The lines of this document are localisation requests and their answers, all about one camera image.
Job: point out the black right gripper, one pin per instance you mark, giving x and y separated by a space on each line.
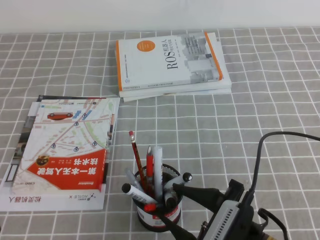
211 199

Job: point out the white marker black cap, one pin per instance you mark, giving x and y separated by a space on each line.
170 199
137 194

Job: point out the black mesh pen holder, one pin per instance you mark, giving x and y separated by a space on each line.
148 219

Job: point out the grey pen leaning left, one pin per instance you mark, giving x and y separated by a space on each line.
133 179

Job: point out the red ballpoint pen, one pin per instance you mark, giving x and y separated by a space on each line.
149 171

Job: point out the grey marker black round cap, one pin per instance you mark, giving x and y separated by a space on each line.
180 180

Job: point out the small red cap marker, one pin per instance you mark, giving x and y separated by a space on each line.
151 207

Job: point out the tall grey marker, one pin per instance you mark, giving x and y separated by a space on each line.
158 174

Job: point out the red pencil with eraser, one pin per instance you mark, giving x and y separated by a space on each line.
138 161

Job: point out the bottom white book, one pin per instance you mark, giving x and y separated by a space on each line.
202 92

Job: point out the middle white book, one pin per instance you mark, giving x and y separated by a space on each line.
220 75

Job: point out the red white map book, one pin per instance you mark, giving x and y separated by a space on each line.
55 175

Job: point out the white ROS book orange spine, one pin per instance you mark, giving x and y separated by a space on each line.
167 61

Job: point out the grey checkered tablecloth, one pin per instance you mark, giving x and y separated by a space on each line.
275 75

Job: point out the white brochure under book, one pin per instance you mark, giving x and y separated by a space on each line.
62 200

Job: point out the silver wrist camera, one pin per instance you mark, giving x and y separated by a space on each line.
232 222

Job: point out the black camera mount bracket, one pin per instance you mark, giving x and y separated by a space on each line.
234 191

